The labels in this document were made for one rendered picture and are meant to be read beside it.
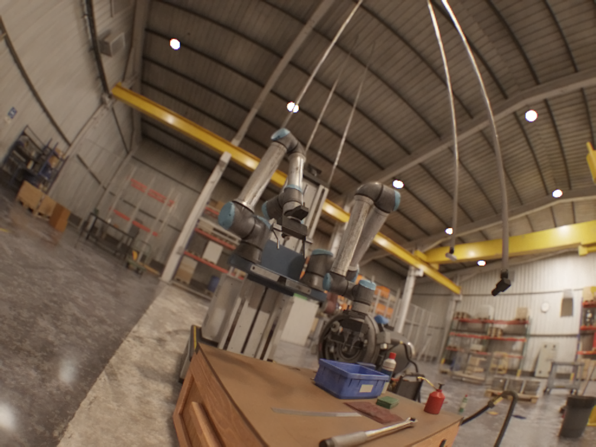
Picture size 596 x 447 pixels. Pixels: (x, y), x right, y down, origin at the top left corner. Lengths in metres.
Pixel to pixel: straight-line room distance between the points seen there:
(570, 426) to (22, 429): 3.74
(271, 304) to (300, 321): 4.61
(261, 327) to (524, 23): 8.88
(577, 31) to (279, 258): 9.23
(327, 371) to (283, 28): 8.54
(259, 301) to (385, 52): 7.76
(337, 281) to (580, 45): 9.18
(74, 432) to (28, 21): 7.70
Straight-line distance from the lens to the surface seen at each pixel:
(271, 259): 1.63
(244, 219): 1.39
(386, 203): 1.41
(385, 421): 0.92
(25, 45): 7.99
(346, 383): 1.03
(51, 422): 1.10
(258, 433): 0.59
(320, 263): 1.60
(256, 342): 1.75
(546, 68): 9.37
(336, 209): 11.20
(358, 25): 8.10
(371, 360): 2.26
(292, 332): 6.29
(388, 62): 8.45
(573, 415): 3.32
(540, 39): 8.86
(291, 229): 1.01
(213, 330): 1.80
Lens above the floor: 0.75
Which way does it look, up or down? 20 degrees up
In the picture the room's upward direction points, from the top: 21 degrees clockwise
